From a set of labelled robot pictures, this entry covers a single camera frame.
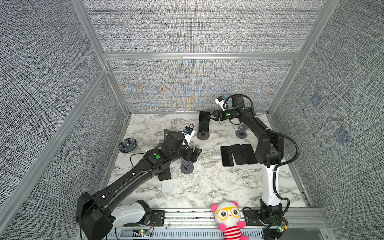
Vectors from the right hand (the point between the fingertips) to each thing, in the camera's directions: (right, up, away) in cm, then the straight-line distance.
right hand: (212, 115), depth 96 cm
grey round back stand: (+22, -12, +9) cm, 27 cm away
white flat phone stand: (-27, -41, -13) cm, 50 cm away
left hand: (-12, -18, -22) cm, 30 cm away
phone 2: (-5, -4, -1) cm, 7 cm away
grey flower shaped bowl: (-55, -20, +1) cm, 58 cm away
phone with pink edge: (-30, -37, -4) cm, 48 cm away
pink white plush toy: (+3, -47, -29) cm, 55 cm away
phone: (+17, -25, +2) cm, 31 cm away
